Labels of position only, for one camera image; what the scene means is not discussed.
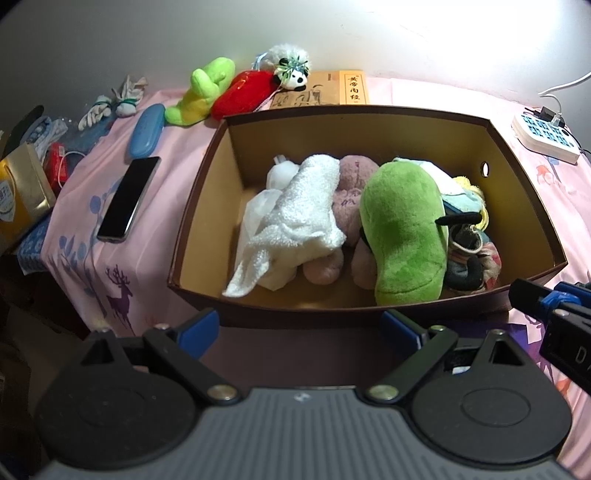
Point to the blue patterned packet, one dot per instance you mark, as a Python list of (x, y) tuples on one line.
[(34, 244)]

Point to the clear plastic bag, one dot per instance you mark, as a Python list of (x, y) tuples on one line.
[(44, 134)]

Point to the blue glasses case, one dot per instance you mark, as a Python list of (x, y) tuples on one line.
[(145, 131)]

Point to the black plush toy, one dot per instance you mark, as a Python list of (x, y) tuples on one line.
[(464, 272)]

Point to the gold tissue box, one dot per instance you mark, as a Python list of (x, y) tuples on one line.
[(23, 194)]

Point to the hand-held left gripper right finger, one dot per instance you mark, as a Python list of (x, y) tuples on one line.
[(401, 330)]

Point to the white crumpled plastic bag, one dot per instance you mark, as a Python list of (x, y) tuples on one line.
[(261, 205)]

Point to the red packet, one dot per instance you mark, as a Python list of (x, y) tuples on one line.
[(56, 164)]

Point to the brown cardboard box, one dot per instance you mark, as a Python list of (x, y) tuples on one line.
[(207, 230)]

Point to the white glove bundle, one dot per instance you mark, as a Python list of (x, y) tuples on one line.
[(129, 99), (94, 113)]

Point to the black charger plug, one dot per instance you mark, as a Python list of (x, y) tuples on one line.
[(549, 116)]

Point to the small white plush toy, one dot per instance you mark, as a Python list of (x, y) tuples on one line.
[(284, 173)]

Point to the black smartphone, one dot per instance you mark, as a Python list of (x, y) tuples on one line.
[(129, 198)]

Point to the red plush toy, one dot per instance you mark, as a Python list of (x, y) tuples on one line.
[(240, 94)]

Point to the green oval plush toy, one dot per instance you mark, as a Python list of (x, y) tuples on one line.
[(401, 230)]

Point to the tan book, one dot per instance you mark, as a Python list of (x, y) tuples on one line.
[(332, 90)]

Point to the white fluffy towel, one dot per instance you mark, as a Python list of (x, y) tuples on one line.
[(300, 217)]

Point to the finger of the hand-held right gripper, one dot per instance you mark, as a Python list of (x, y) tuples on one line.
[(531, 297)]

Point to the pink printed bedsheet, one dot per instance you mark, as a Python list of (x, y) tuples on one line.
[(175, 152)]

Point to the light blue cloth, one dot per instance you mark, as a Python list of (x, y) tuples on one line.
[(450, 184)]

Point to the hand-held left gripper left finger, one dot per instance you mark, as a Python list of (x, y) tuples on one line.
[(201, 330)]

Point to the mauve plush toy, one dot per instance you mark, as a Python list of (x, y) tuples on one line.
[(353, 184)]

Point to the green and yellow plush toy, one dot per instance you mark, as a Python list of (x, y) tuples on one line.
[(198, 92)]

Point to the panda plush toy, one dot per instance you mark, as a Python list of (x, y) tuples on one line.
[(291, 67)]

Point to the white power strip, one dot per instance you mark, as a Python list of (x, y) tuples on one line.
[(545, 138)]

